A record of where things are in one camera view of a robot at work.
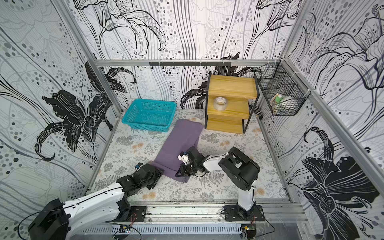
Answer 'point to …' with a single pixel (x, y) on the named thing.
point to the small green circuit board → (125, 228)
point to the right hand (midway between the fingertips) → (178, 174)
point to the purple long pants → (175, 136)
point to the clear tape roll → (220, 103)
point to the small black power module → (250, 229)
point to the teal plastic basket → (141, 114)
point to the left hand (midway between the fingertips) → (164, 176)
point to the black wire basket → (284, 90)
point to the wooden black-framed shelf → (242, 94)
